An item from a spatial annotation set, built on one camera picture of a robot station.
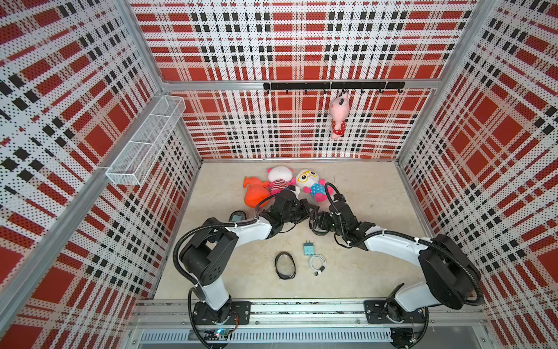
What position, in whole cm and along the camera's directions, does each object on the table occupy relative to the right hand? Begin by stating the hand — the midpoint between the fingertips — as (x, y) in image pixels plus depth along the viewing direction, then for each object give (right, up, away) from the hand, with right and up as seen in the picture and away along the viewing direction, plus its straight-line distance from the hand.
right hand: (321, 217), depth 89 cm
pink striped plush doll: (-19, +17, +18) cm, 31 cm away
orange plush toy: (-29, +10, +10) cm, 33 cm away
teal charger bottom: (-5, -13, -1) cm, 14 cm away
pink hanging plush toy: (+8, +46, +1) cm, 47 cm away
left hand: (-1, +4, -3) cm, 5 cm away
